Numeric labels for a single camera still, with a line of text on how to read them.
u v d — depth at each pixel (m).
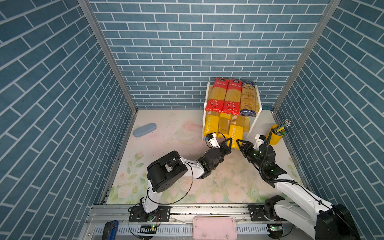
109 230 0.65
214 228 0.69
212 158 0.65
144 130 1.06
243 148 0.74
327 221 0.40
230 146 0.79
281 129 0.94
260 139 0.75
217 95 0.80
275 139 0.96
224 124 0.89
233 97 0.79
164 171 0.51
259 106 0.74
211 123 0.89
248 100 0.77
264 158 0.61
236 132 0.85
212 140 0.78
